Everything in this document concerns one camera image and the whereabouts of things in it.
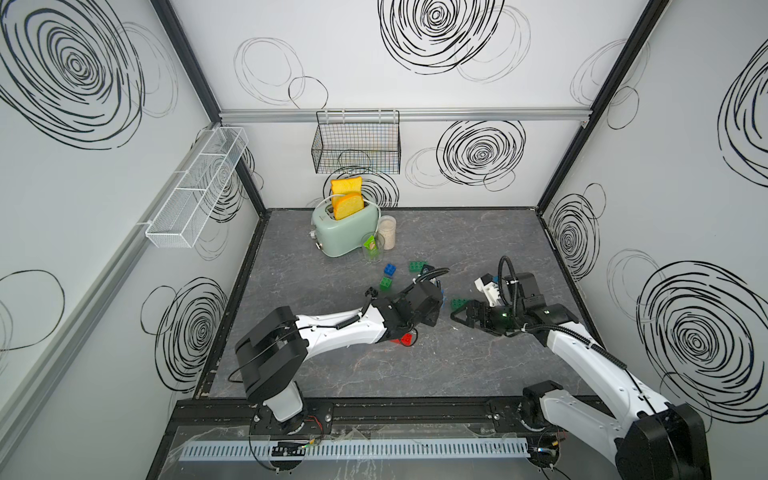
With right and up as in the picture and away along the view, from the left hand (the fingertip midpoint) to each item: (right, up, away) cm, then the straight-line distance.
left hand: (433, 302), depth 83 cm
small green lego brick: (-14, +3, +11) cm, 18 cm away
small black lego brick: (-18, 0, +12) cm, 22 cm away
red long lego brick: (-7, -11, +1) cm, 13 cm away
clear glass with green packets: (-18, +15, +19) cm, 30 cm away
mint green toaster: (-28, +18, +15) cm, 37 cm away
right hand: (+7, -4, -5) cm, 10 cm away
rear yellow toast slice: (-27, +35, +15) cm, 47 cm away
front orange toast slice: (-25, +28, +11) cm, 39 cm away
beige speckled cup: (-13, +22, +20) cm, 32 cm away
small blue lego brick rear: (-12, +7, +18) cm, 22 cm away
